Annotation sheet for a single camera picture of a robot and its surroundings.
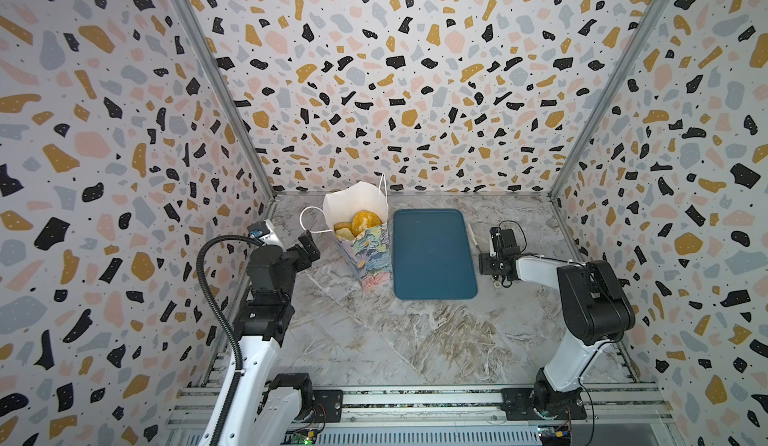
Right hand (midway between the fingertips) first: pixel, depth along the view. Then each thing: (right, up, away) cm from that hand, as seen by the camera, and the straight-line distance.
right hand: (488, 254), depth 100 cm
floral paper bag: (-39, +2, -16) cm, 42 cm away
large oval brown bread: (-41, +12, -8) cm, 43 cm away
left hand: (-56, +8, -28) cm, 63 cm away
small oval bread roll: (-46, +7, -12) cm, 48 cm away
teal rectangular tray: (-19, -1, +4) cm, 19 cm away
